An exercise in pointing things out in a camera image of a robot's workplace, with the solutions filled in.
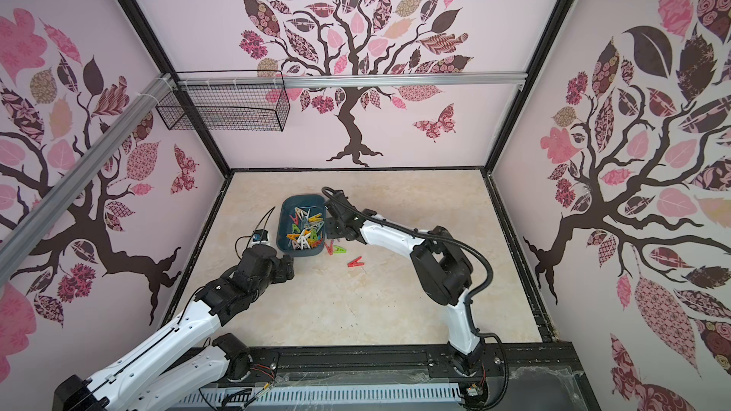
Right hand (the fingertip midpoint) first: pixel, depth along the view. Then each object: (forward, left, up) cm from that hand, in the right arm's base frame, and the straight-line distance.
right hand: (332, 223), depth 92 cm
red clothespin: (-10, -7, -9) cm, 15 cm away
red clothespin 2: (-5, +2, -8) cm, 10 cm away
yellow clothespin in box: (+8, +7, -8) cm, 13 cm away
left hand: (-16, +14, +2) cm, 21 cm away
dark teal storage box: (+4, +12, -7) cm, 15 cm away
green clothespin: (-6, -2, -8) cm, 10 cm away
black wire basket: (+34, +35, +25) cm, 55 cm away
